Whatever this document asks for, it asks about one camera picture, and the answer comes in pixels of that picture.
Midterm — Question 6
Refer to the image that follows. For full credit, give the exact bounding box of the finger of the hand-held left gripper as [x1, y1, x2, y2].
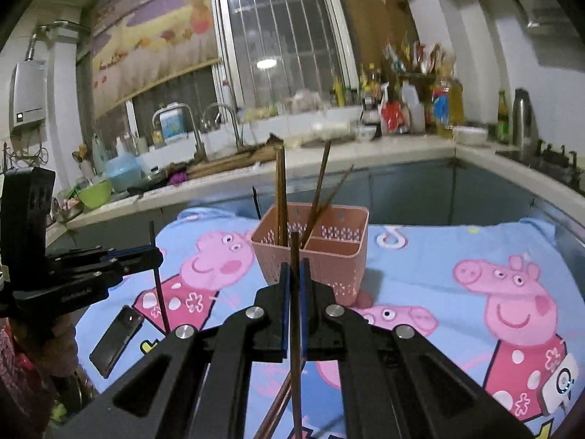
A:
[51, 255, 164, 285]
[48, 246, 163, 267]

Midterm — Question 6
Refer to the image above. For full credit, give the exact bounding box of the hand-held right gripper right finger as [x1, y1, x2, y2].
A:
[299, 258, 535, 439]

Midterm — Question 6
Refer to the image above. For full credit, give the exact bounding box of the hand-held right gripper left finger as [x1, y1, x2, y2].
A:
[50, 262, 293, 439]

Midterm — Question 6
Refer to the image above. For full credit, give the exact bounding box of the pink plastic basket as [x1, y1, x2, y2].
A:
[250, 202, 370, 307]

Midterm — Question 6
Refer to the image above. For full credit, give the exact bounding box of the person's left forearm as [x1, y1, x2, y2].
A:
[0, 320, 60, 439]

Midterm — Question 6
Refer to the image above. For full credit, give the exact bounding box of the person's left hand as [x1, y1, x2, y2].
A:
[43, 313, 80, 376]

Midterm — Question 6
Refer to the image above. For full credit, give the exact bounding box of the green plastic bowl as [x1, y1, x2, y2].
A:
[77, 178, 113, 210]

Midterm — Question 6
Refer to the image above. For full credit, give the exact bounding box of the black smartphone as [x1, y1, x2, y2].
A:
[89, 304, 144, 379]

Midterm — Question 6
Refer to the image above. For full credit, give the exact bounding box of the white water heater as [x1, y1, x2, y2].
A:
[9, 59, 49, 134]

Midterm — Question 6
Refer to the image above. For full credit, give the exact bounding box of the blue cartoon pig blanket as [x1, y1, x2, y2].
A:
[75, 206, 577, 439]

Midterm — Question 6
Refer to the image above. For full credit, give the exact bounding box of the blue label detergent bottle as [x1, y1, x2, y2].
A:
[158, 105, 186, 145]

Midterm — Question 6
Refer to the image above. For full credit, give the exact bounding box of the wooden cutting board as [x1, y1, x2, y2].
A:
[186, 135, 284, 180]

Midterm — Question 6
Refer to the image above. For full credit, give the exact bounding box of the chrome faucet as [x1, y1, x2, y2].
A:
[201, 103, 243, 154]
[152, 103, 206, 161]

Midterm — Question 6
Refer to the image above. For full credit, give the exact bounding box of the white plastic bag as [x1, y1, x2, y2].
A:
[283, 116, 355, 147]

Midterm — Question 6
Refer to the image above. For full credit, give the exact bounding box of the kitchen counter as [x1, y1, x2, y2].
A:
[46, 135, 585, 284]

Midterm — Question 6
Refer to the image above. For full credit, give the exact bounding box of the metal exhaust pipe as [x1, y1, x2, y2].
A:
[25, 20, 92, 62]

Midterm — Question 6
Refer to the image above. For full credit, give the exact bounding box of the red packet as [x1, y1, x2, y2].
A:
[379, 98, 410, 135]

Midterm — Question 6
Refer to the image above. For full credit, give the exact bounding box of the white plastic jug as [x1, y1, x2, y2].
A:
[402, 85, 428, 134]

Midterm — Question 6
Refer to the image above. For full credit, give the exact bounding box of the printed window blind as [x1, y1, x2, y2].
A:
[91, 0, 221, 107]

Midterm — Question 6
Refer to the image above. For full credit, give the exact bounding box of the row of sauce bottles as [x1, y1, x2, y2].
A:
[329, 61, 389, 110]

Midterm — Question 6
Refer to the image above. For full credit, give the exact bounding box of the white bowl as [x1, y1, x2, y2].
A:
[452, 125, 489, 147]

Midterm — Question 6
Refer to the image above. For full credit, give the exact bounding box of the yellow cooking oil bottle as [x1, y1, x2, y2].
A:
[432, 71, 464, 140]

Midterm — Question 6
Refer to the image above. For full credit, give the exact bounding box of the green glass bottle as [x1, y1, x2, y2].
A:
[496, 89, 511, 144]

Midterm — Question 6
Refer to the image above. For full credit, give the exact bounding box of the barred window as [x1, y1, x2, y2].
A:
[208, 0, 362, 115]

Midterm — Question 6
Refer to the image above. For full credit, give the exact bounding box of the bunch of snack packets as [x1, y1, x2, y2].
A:
[384, 39, 458, 78]

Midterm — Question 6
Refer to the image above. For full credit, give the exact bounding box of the white square device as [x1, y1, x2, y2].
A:
[537, 354, 574, 417]

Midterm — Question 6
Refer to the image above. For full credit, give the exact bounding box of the steel thermos flask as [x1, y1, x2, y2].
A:
[511, 88, 537, 147]

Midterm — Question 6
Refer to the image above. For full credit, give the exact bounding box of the gas stove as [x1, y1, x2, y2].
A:
[496, 139, 585, 193]

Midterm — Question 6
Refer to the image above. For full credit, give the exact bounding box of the range hood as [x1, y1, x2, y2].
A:
[503, 0, 585, 65]

